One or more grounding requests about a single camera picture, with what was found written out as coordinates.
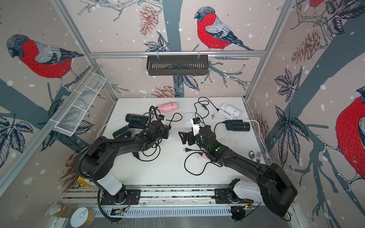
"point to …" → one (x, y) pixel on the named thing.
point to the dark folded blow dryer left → (136, 121)
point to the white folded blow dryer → (228, 110)
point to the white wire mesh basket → (83, 97)
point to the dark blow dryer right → (237, 125)
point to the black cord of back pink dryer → (176, 117)
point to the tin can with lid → (82, 217)
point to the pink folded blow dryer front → (204, 156)
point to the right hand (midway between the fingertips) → (186, 129)
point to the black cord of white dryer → (217, 109)
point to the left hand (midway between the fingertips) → (170, 125)
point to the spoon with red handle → (251, 154)
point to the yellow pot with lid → (82, 181)
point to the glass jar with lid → (62, 210)
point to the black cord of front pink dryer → (186, 149)
